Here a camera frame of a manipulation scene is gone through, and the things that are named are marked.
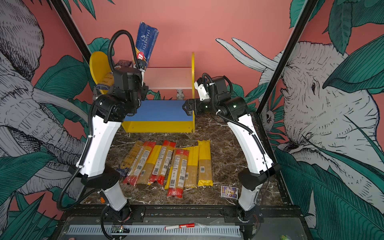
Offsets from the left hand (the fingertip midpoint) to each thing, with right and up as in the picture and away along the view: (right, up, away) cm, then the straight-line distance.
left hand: (132, 80), depth 61 cm
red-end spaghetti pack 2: (+5, -44, +27) cm, 52 cm away
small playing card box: (+44, -56, +19) cm, 74 cm away
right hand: (+24, -9, +5) cm, 26 cm away
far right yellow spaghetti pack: (+32, -49, +25) cm, 64 cm away
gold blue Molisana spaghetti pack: (-16, -41, +28) cm, 52 cm away
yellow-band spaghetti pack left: (-2, -48, +23) cm, 54 cm away
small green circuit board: (-10, -69, +9) cm, 70 cm away
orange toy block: (-23, -59, +17) cm, 66 cm away
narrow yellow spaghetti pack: (+11, -49, +23) cm, 55 cm away
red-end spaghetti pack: (-8, -42, +27) cm, 51 cm away
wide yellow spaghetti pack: (+24, -48, +25) cm, 59 cm away
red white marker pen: (+22, -67, +9) cm, 71 cm away
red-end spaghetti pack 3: (+17, -47, +22) cm, 54 cm away
